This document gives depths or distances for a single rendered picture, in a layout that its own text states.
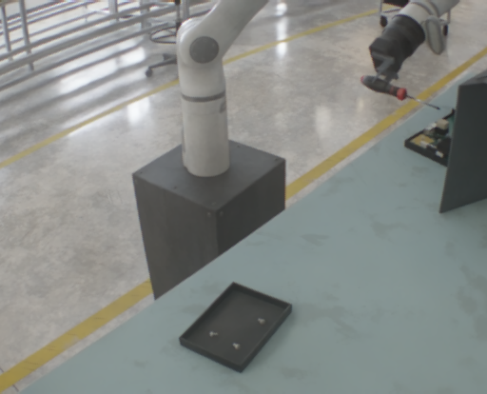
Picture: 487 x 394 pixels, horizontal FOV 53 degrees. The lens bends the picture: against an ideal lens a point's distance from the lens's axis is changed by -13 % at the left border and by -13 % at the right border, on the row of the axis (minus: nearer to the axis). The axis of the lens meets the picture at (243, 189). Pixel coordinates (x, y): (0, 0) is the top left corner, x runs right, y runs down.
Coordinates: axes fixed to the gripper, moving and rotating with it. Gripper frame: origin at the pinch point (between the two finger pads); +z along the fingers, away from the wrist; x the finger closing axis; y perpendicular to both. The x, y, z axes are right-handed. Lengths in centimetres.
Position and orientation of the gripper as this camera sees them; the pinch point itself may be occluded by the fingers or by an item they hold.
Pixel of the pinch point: (374, 87)
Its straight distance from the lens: 98.2
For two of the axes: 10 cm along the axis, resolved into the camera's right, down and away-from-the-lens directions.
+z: -6.4, 7.2, -2.6
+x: -3.5, -5.8, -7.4
